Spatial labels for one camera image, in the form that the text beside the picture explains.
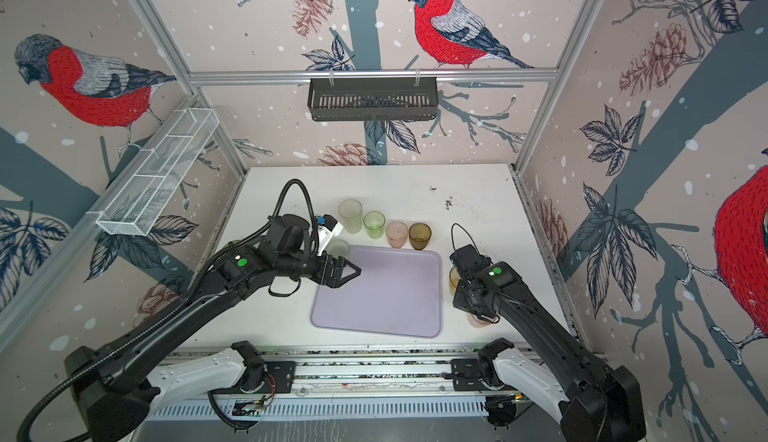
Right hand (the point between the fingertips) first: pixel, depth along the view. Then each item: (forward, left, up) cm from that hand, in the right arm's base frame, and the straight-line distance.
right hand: (462, 306), depth 79 cm
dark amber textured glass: (+24, +11, -1) cm, 26 cm away
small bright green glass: (+30, +27, -3) cm, 40 cm away
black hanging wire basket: (+65, +35, +23) cm, 77 cm away
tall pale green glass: (+28, +34, +5) cm, 44 cm away
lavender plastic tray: (+6, +18, -6) cm, 20 cm away
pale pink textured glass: (+25, +19, -2) cm, 31 cm away
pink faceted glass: (-3, -4, -3) cm, 6 cm away
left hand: (+1, +29, +17) cm, 34 cm away
